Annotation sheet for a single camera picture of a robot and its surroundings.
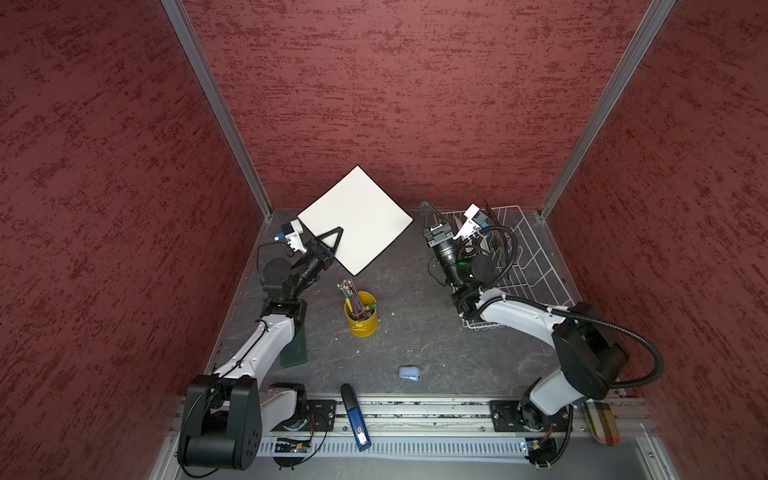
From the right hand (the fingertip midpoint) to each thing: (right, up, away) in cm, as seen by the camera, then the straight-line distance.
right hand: (416, 209), depth 68 cm
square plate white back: (-12, -1, +6) cm, 13 cm away
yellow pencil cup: (-13, -32, +14) cm, 37 cm away
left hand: (-17, -6, +6) cm, 19 cm away
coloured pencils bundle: (-16, -24, +13) cm, 32 cm away
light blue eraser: (-1, -43, +11) cm, 45 cm away
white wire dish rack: (+44, -20, +34) cm, 59 cm away
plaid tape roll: (+46, -52, +3) cm, 70 cm away
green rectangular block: (-33, -39, +15) cm, 54 cm away
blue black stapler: (-13, -52, +2) cm, 54 cm away
